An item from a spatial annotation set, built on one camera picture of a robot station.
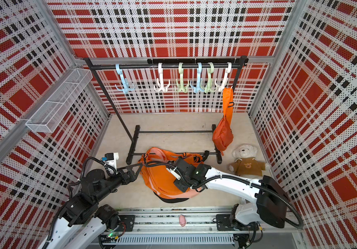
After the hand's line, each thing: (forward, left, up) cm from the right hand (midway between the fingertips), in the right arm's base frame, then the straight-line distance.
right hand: (183, 179), depth 79 cm
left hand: (+2, +20, +12) cm, 23 cm away
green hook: (+68, -19, +8) cm, 71 cm away
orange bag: (+19, -21, +13) cm, 31 cm away
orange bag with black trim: (-6, +10, -4) cm, 13 cm away
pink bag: (-6, -3, -3) cm, 7 cm away
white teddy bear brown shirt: (+10, -35, -2) cm, 36 cm away
